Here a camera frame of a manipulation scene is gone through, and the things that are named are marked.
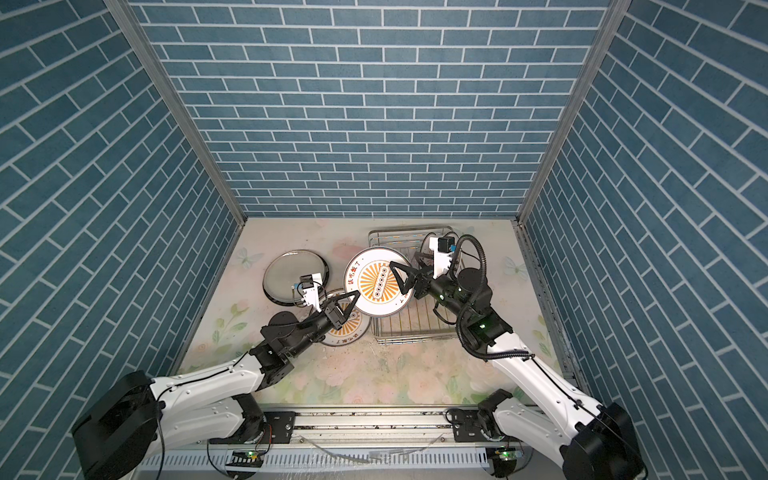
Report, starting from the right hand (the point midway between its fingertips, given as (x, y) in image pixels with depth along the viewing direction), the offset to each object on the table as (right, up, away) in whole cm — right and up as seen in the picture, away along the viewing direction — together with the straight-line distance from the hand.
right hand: (400, 257), depth 70 cm
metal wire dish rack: (+7, -20, +21) cm, 30 cm away
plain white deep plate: (-40, -6, +31) cm, 51 cm away
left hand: (-10, -10, +2) cm, 14 cm away
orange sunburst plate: (-8, -3, +3) cm, 9 cm away
